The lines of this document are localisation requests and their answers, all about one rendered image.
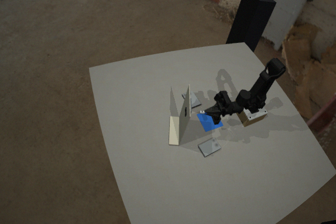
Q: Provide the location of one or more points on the blue square mat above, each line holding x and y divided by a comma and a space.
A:
207, 122

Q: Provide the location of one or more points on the beige panel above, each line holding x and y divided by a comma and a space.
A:
179, 124

